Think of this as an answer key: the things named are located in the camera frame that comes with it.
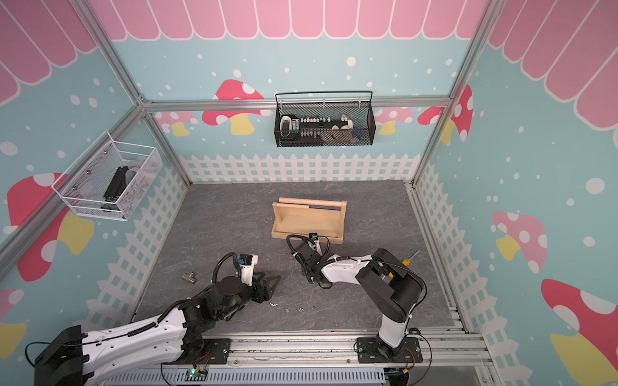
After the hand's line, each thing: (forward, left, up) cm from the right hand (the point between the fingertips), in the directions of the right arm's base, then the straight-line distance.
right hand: (311, 261), depth 94 cm
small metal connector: (-6, +45, +2) cm, 45 cm away
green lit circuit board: (-36, +36, -2) cm, 51 cm away
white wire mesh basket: (+10, +60, +37) cm, 71 cm away
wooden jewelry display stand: (+23, +4, 0) cm, 23 cm away
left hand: (-11, +12, +10) cm, 19 cm away
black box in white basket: (+5, +56, +37) cm, 67 cm away
